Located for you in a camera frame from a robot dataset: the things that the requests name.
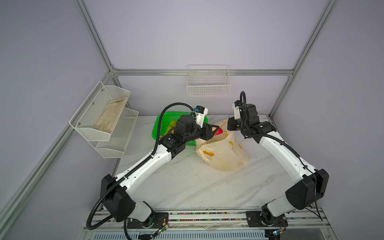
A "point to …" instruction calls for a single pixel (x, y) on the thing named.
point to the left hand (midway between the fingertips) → (214, 127)
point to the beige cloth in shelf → (107, 120)
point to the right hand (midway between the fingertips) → (227, 119)
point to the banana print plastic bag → (222, 151)
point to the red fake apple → (219, 131)
